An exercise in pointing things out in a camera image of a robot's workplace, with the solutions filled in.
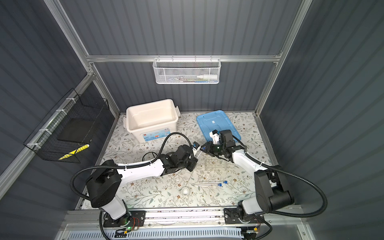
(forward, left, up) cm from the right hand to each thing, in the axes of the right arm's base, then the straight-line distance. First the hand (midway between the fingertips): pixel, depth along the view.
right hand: (202, 150), depth 86 cm
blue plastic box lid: (+34, -13, -12) cm, 38 cm away
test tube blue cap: (-15, -13, -11) cm, 22 cm away
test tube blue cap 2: (-4, +4, +11) cm, 12 cm away
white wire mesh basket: (+71, +12, +9) cm, 72 cm away
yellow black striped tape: (-9, +60, +15) cm, 62 cm away
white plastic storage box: (+32, +38, -9) cm, 51 cm away
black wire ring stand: (-1, +32, -1) cm, 32 cm away
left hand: (-5, +3, -3) cm, 6 cm away
